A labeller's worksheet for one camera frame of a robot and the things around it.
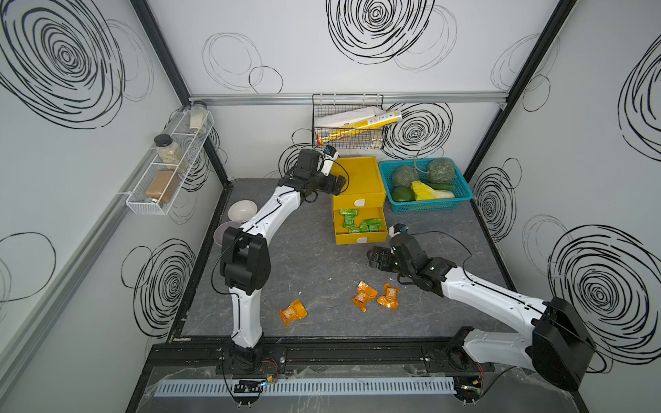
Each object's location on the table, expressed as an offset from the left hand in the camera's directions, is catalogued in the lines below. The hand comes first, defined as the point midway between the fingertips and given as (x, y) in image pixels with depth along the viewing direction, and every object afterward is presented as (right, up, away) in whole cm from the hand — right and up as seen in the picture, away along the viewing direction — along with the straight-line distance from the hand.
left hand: (334, 174), depth 91 cm
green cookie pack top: (+13, -19, +2) cm, 23 cm away
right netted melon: (+45, +4, +17) cm, 48 cm away
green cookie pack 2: (+5, -17, +3) cm, 18 cm away
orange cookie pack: (-13, -45, -9) cm, 48 cm away
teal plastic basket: (+54, -5, +16) cm, 57 cm away
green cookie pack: (+6, -14, +6) cm, 16 cm away
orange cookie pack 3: (+19, -42, -6) cm, 47 cm away
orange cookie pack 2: (+11, -41, -5) cm, 42 cm away
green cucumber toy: (+45, -3, +17) cm, 48 cm away
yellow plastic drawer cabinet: (+11, -6, -3) cm, 12 cm away
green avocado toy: (+29, -6, +14) cm, 33 cm away
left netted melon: (+30, +1, +18) cm, 35 cm away
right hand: (+14, -27, -8) cm, 32 cm away
